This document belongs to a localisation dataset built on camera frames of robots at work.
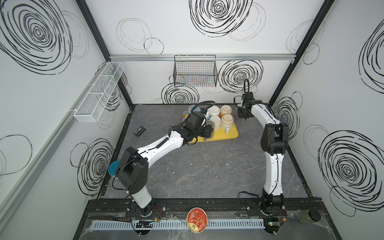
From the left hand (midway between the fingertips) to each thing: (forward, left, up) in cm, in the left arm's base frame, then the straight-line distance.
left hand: (211, 128), depth 83 cm
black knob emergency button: (-39, -43, -8) cm, 59 cm away
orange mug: (+24, -11, -10) cm, 29 cm away
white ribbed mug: (+23, -3, -10) cm, 25 cm away
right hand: (+22, -23, -12) cm, 34 cm away
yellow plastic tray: (+8, -7, -19) cm, 21 cm away
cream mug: (+14, -5, -11) cm, 18 cm away
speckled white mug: (+13, -12, -11) cm, 20 cm away
